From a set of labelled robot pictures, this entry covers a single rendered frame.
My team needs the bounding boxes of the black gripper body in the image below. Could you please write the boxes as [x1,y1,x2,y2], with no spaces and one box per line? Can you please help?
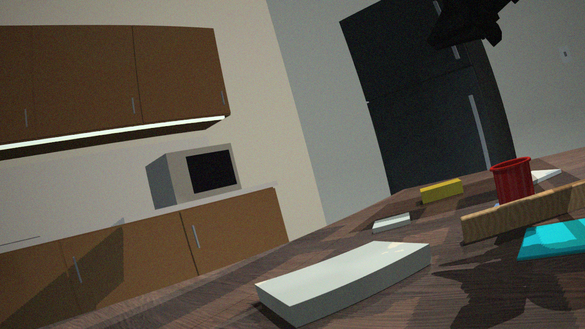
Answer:
[454,0,519,47]

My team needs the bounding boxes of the dark red cup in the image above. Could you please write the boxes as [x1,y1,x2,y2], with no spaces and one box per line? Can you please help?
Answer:
[489,157,535,205]

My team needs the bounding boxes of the yellow rectangular block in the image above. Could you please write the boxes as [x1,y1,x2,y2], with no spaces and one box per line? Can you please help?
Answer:
[420,178,464,204]

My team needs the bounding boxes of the long wooden plank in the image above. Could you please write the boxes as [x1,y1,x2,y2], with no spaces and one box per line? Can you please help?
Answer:
[460,179,585,243]

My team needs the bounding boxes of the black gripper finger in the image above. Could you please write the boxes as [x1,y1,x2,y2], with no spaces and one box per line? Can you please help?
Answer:
[427,0,476,46]
[433,26,485,50]

